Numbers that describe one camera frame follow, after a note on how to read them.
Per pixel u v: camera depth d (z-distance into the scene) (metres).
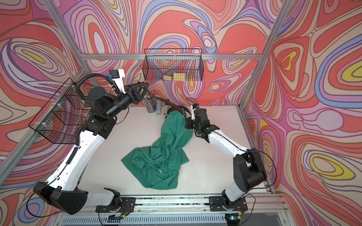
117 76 0.51
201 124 0.66
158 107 1.15
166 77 0.83
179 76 0.91
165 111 1.16
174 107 0.82
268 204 0.75
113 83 0.47
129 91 0.52
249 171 0.44
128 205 0.72
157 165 0.86
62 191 0.37
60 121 0.71
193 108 0.78
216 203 0.73
